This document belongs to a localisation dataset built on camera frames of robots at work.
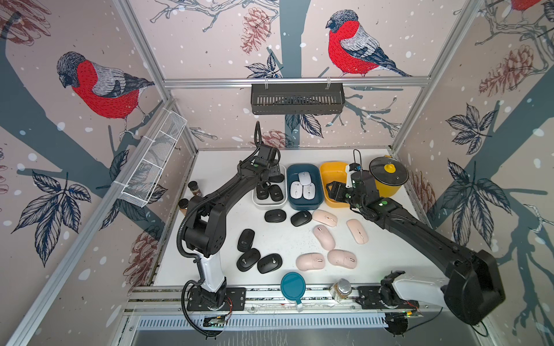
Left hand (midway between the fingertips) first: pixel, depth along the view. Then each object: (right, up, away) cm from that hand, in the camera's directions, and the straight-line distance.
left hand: (273, 162), depth 93 cm
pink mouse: (+22, -31, -6) cm, 39 cm away
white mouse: (+15, -8, +11) cm, 20 cm away
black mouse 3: (-9, -38, -12) cm, 41 cm away
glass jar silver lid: (+22, -41, -26) cm, 54 cm away
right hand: (+24, -9, -9) cm, 27 cm away
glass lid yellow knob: (+52, -4, +2) cm, 52 cm away
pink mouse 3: (+27, -37, -13) cm, 47 cm away
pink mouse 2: (+14, -38, -13) cm, 42 cm away
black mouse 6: (-6, -15, +8) cm, 17 cm away
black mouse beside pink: (+12, -24, 0) cm, 27 cm away
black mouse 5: (+2, -8, +11) cm, 14 cm away
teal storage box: (+13, -19, +5) cm, 24 cm away
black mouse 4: (-1, -38, -13) cm, 41 cm away
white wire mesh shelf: (-44, -1, -17) cm, 47 cm away
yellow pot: (+54, -13, +6) cm, 56 cm away
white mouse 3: (+10, -13, +8) cm, 18 cm away
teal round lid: (+8, -42, -23) cm, 48 cm away
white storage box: (-2, -18, 0) cm, 18 cm away
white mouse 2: (+17, -14, +8) cm, 23 cm away
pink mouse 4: (+35, -29, -5) cm, 46 cm away
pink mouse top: (+23, -24, -1) cm, 33 cm away
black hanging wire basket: (+11, +32, +12) cm, 36 cm away
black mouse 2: (-11, -32, -7) cm, 34 cm away
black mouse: (+2, -23, 0) cm, 23 cm away
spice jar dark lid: (-36, -12, +2) cm, 38 cm away
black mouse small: (+1, -14, +8) cm, 16 cm away
